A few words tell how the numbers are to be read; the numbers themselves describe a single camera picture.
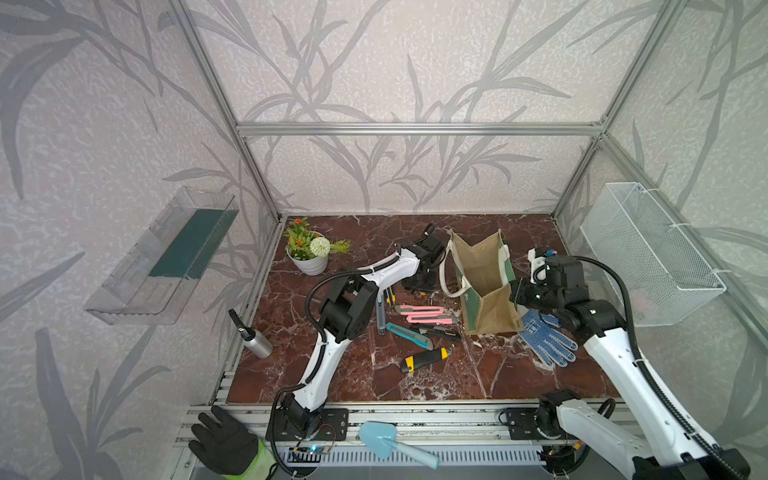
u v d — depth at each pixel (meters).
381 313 0.93
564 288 0.55
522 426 0.74
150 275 0.64
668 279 0.60
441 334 0.88
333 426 0.72
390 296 0.96
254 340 0.78
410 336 0.89
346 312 0.57
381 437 0.72
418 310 0.94
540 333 0.89
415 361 0.83
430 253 0.81
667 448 0.39
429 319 0.92
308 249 0.92
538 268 0.67
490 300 0.79
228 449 0.69
